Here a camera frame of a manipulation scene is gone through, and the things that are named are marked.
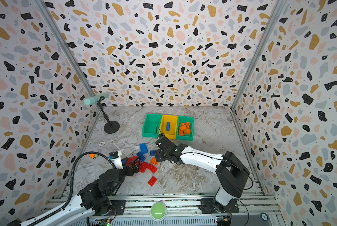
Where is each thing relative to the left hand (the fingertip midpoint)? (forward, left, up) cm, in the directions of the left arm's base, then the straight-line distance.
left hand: (139, 158), depth 77 cm
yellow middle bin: (+23, -18, -11) cm, 31 cm away
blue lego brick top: (+14, +2, -14) cm, 20 cm away
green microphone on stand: (+32, +29, -13) cm, 45 cm away
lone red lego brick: (-8, -6, -13) cm, 17 cm away
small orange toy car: (-6, +15, +16) cm, 23 cm away
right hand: (+5, -12, -5) cm, 14 cm away
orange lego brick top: (+29, -26, -10) cm, 40 cm away
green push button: (-23, -11, -13) cm, 29 cm away
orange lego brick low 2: (+4, -6, -14) cm, 16 cm away
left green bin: (+37, -1, -13) cm, 39 cm away
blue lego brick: (+10, -5, -14) cm, 18 cm away
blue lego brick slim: (+33, -14, -14) cm, 39 cm away
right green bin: (+34, -25, -10) cm, 44 cm away
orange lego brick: (+33, -30, -13) cm, 47 cm away
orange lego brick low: (+27, -29, -13) cm, 41 cm away
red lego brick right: (-1, -5, -12) cm, 13 cm away
